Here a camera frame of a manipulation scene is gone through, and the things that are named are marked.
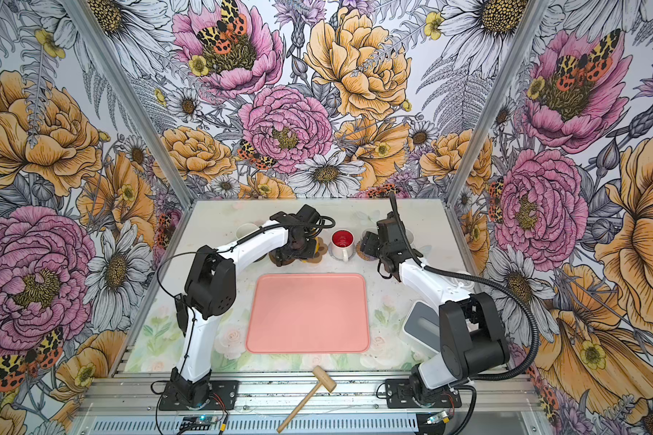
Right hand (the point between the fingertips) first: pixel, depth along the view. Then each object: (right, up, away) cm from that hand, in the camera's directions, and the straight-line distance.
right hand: (370, 246), depth 92 cm
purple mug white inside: (-1, +6, -18) cm, 19 cm away
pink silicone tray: (-21, -22, 0) cm, 30 cm away
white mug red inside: (-9, +1, +12) cm, 15 cm away
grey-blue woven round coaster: (-5, -4, +11) cm, 13 cm away
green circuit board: (-47, -44, -21) cm, 68 cm away
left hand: (-23, -5, +4) cm, 24 cm away
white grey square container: (+14, -23, -9) cm, 29 cm away
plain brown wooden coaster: (-28, 0, -23) cm, 36 cm away
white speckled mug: (-44, +6, +6) cm, 45 cm away
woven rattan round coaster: (-4, -1, -7) cm, 8 cm away
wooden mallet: (-15, -35, -16) cm, 41 cm away
